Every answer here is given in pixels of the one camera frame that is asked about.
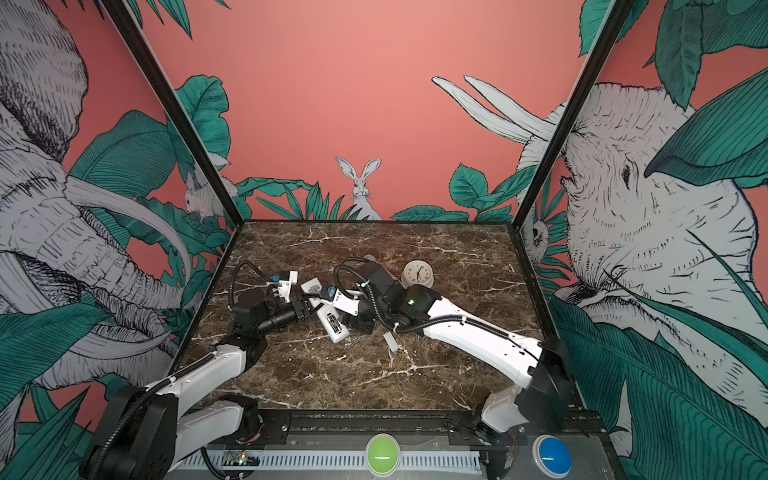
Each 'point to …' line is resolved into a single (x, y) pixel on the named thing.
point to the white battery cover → (390, 341)
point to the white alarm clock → (417, 272)
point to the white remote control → (327, 312)
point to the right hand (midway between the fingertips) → (338, 307)
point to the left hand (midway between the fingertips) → (328, 296)
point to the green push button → (382, 455)
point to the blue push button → (552, 456)
